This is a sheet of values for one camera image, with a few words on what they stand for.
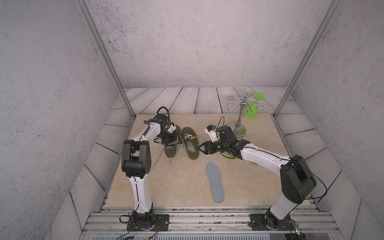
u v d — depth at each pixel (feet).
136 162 1.80
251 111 3.29
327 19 2.42
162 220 2.44
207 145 2.48
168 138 2.78
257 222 2.38
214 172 3.01
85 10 2.32
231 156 2.47
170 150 3.07
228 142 2.20
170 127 2.96
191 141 3.24
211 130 2.54
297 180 1.49
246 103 2.97
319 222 2.47
